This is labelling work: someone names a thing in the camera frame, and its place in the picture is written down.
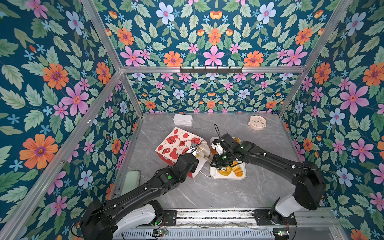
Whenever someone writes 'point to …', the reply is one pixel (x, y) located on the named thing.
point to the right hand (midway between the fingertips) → (211, 163)
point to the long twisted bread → (237, 139)
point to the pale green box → (132, 181)
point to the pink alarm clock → (257, 122)
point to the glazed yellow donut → (227, 172)
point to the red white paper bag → (178, 142)
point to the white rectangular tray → (214, 173)
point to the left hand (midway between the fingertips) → (195, 152)
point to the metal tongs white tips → (204, 153)
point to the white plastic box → (183, 119)
